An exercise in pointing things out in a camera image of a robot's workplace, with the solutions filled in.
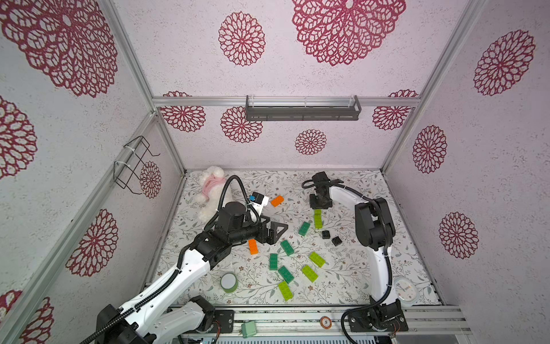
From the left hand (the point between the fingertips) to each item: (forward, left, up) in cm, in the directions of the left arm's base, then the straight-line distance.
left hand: (277, 225), depth 71 cm
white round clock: (-16, -47, -21) cm, 54 cm away
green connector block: (-27, +10, -21) cm, 36 cm away
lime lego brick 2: (-3, -16, -23) cm, 28 cm away
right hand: (+26, -18, -23) cm, 39 cm away
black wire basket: (+14, +53, +11) cm, 56 cm away
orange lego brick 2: (+1, +10, -22) cm, 24 cm away
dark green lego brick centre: (+2, -4, -23) cm, 23 cm away
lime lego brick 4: (-9, -13, -22) cm, 27 cm away
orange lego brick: (+27, 0, -23) cm, 35 cm away
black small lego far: (+8, -22, -23) cm, 33 cm away
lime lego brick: (+16, -19, -24) cm, 35 cm away
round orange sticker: (-25, -17, -23) cm, 38 cm away
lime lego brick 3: (+20, -19, -24) cm, 37 cm away
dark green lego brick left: (-4, +2, -23) cm, 24 cm away
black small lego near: (+5, -26, -23) cm, 35 cm away
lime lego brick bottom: (-15, -3, -22) cm, 27 cm away
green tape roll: (-13, +18, -19) cm, 29 cm away
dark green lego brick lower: (-9, -3, -22) cm, 25 cm away
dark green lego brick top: (+11, -12, -24) cm, 29 cm away
